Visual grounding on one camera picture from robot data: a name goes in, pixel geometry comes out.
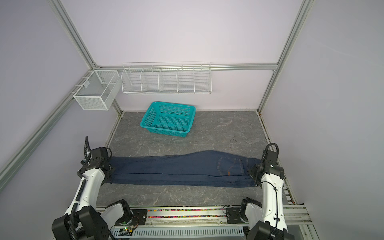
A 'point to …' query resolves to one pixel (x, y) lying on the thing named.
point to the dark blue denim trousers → (209, 168)
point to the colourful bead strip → (186, 210)
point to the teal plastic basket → (169, 119)
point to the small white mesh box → (99, 91)
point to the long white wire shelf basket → (181, 78)
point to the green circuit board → (127, 231)
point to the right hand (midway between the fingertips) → (256, 177)
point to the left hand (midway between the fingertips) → (106, 175)
